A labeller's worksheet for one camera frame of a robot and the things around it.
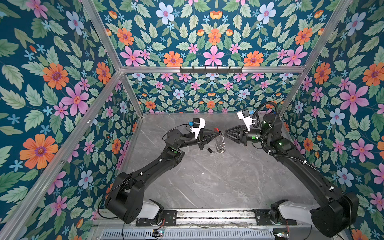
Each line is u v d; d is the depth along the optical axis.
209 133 0.62
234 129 0.68
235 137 0.64
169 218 0.73
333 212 0.38
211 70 0.93
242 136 0.59
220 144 0.64
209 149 0.99
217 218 0.75
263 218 0.73
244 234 0.77
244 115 0.59
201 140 0.60
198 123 0.56
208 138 0.65
